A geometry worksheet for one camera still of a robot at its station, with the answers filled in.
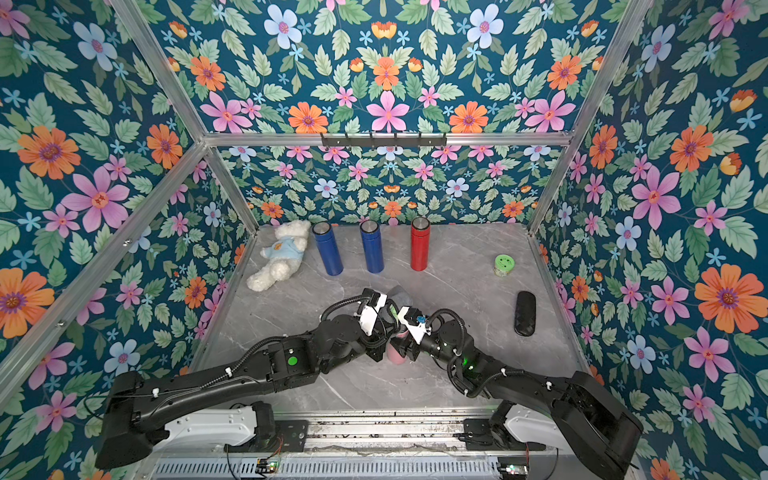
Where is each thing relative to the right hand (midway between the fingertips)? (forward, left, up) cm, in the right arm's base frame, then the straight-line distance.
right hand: (397, 317), depth 76 cm
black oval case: (+11, -39, -16) cm, 44 cm away
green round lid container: (+28, -35, -13) cm, 47 cm away
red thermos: (+29, -6, -3) cm, 29 cm away
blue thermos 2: (+26, +10, +2) cm, 28 cm away
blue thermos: (+26, +24, -5) cm, 36 cm away
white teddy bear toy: (+27, +41, -8) cm, 50 cm away
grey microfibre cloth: (0, -1, +10) cm, 10 cm away
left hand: (-5, -1, +4) cm, 7 cm away
